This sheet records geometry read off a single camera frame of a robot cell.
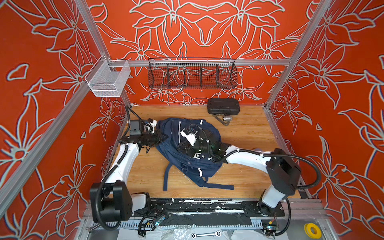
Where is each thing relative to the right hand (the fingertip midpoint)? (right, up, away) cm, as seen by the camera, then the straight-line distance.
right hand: (177, 145), depth 77 cm
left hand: (-6, +5, +4) cm, 9 cm away
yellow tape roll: (+64, -38, -9) cm, 75 cm away
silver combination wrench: (+20, -39, -10) cm, 45 cm away
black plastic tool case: (+34, +23, +34) cm, 54 cm away
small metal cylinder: (+34, +14, +31) cm, 48 cm away
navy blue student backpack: (+12, -14, +3) cm, 18 cm away
